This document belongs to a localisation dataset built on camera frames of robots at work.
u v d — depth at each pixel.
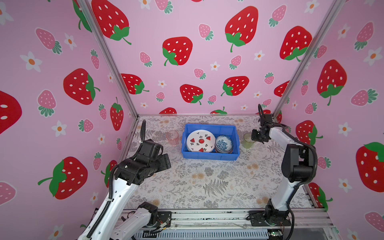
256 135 0.88
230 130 1.06
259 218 0.73
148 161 0.50
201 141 1.01
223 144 0.93
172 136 1.10
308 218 0.77
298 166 0.51
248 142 0.99
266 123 0.78
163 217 0.75
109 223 0.39
